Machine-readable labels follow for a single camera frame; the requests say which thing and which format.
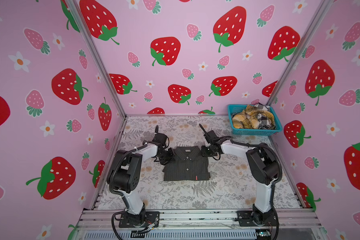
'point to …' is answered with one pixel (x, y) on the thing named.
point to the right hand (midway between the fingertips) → (202, 153)
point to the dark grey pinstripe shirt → (189, 165)
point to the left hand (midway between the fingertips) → (176, 158)
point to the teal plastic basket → (265, 127)
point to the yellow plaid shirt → (244, 120)
